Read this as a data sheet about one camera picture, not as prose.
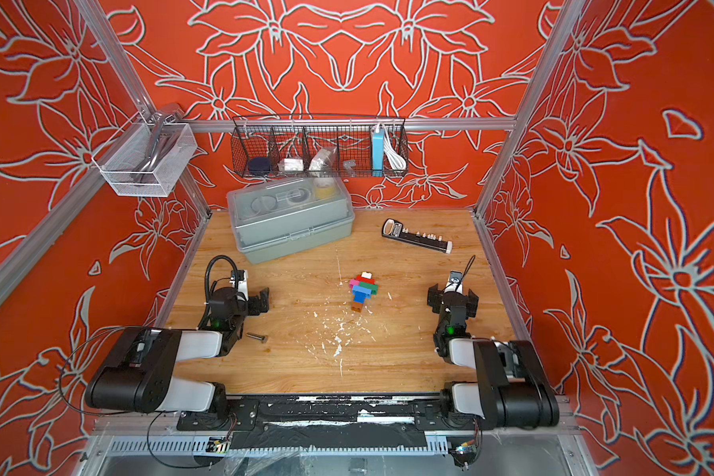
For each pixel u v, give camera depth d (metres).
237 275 0.79
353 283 0.95
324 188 1.02
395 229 1.12
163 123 0.86
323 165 0.91
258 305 0.85
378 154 0.88
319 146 0.99
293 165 0.87
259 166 0.98
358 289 0.95
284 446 0.70
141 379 0.43
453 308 0.67
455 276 0.77
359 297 0.93
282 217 0.91
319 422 0.73
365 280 0.97
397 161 0.90
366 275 0.98
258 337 0.85
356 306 0.92
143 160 0.83
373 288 0.96
